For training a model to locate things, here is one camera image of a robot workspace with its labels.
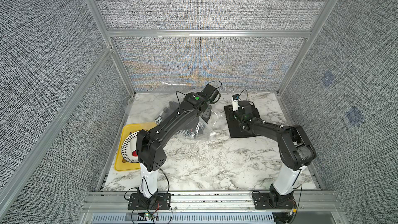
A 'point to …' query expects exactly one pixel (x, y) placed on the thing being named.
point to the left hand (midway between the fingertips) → (204, 108)
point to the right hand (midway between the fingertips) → (229, 103)
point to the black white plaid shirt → (189, 129)
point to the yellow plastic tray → (121, 164)
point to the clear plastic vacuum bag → (144, 111)
